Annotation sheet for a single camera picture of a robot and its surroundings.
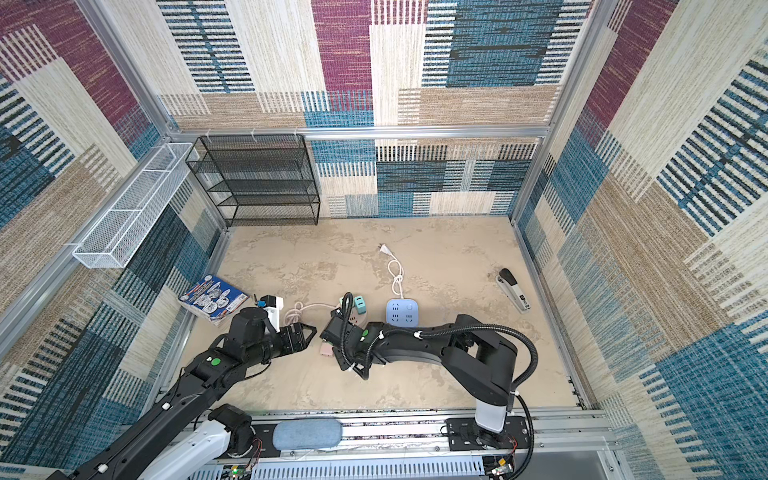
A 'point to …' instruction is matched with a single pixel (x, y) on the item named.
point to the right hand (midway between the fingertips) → (351, 354)
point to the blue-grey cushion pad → (304, 434)
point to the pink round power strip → (358, 320)
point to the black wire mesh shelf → (260, 179)
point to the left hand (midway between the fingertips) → (307, 328)
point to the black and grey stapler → (506, 280)
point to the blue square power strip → (403, 312)
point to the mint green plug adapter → (353, 301)
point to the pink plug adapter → (326, 349)
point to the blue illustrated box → (212, 299)
